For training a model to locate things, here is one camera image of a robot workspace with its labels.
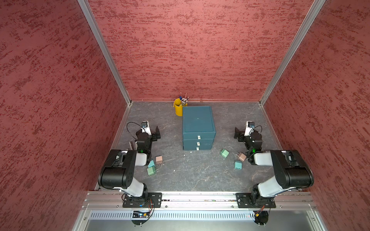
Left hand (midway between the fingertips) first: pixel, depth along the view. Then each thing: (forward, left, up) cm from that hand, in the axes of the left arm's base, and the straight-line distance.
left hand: (150, 129), depth 93 cm
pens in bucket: (+19, -22, +9) cm, 30 cm away
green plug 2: (-13, -49, -7) cm, 51 cm away
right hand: (+1, -61, 0) cm, 61 cm away
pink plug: (-18, -7, -7) cm, 20 cm away
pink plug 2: (-16, -59, -6) cm, 61 cm away
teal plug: (-21, -3, -6) cm, 22 cm away
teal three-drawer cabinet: (-8, -31, +13) cm, 35 cm away
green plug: (-25, -4, -7) cm, 26 cm away
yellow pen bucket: (+17, -18, +2) cm, 25 cm away
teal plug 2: (-20, -56, -7) cm, 60 cm away
